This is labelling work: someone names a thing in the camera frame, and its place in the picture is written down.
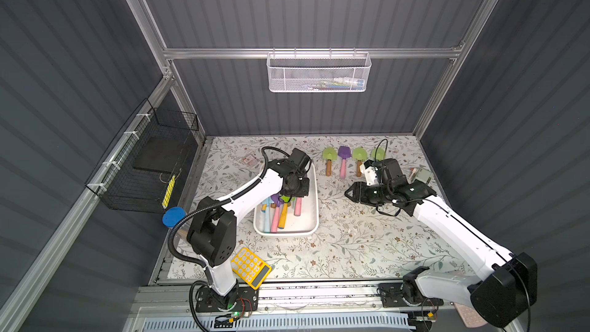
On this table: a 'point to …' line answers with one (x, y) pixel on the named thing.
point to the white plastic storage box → (303, 225)
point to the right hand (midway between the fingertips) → (353, 194)
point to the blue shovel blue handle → (266, 215)
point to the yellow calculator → (250, 267)
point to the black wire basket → (139, 167)
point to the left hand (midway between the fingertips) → (306, 195)
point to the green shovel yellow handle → (283, 214)
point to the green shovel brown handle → (359, 154)
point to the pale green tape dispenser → (422, 175)
